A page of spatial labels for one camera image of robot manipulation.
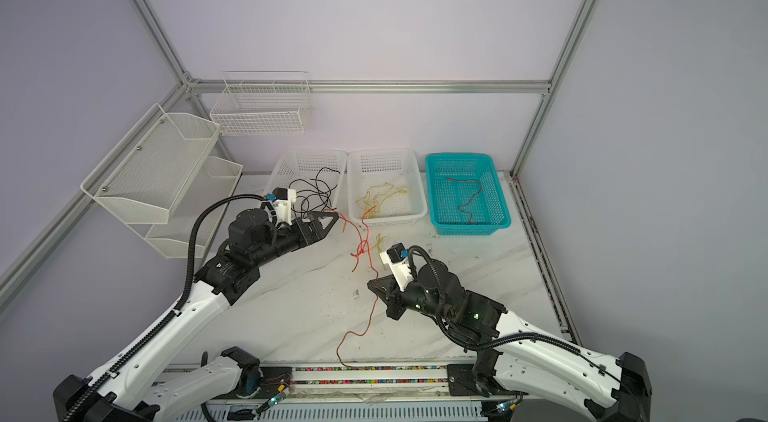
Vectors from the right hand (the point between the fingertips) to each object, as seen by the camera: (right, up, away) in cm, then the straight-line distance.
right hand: (367, 286), depth 66 cm
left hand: (-10, +14, +5) cm, 18 cm away
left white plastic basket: (-30, +34, +53) cm, 70 cm away
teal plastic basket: (+34, +22, +49) cm, 64 cm away
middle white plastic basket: (+4, +28, +53) cm, 60 cm away
